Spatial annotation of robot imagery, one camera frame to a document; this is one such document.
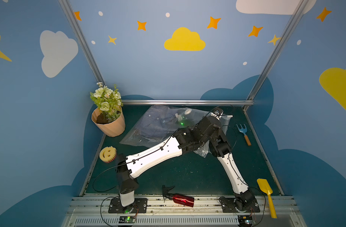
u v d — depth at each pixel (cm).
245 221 71
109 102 87
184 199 73
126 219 71
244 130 107
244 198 65
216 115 55
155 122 104
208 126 46
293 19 74
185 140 46
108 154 91
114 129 93
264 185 80
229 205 74
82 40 80
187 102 172
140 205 74
